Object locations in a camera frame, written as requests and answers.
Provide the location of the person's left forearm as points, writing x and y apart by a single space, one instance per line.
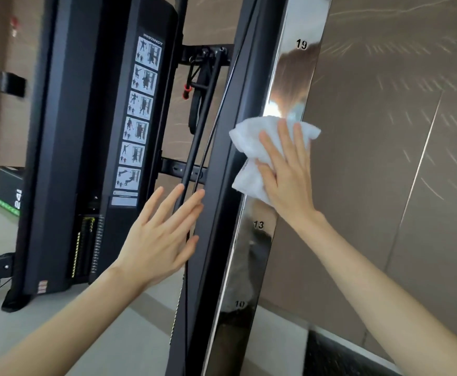
63 332

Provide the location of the black plyo jump box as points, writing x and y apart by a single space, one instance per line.
9 187

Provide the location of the black straight attachment bar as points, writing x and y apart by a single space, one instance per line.
201 129

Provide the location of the person's left hand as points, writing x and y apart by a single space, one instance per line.
158 246

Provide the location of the white cleaning cloth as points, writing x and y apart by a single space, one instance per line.
248 180

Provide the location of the person's right hand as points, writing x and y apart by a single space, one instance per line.
291 187

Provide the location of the black weight stack cover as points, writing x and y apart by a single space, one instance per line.
63 133

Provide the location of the chrome numbered machine column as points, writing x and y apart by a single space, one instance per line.
252 246
185 317

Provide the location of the black weight stack plates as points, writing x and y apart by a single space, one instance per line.
85 246

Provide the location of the small red wall fixture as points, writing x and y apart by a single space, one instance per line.
14 29

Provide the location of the strip of exercise pictogram stickers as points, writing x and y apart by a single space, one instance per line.
146 80

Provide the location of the person's right forearm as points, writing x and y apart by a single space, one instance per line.
389 293

